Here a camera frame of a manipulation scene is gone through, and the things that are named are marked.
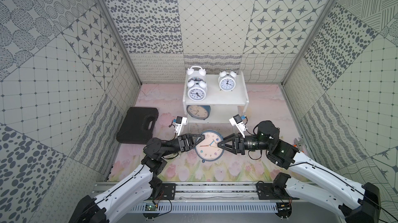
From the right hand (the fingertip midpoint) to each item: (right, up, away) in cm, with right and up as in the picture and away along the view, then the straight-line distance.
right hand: (219, 144), depth 63 cm
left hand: (-6, +1, -4) cm, 7 cm away
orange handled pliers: (+49, -8, +27) cm, 57 cm away
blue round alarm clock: (-9, +12, +15) cm, 21 cm away
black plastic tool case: (-47, +3, +29) cm, 55 cm away
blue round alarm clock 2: (-5, -1, -2) cm, 5 cm away
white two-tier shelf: (+6, +14, +25) cm, 30 cm away
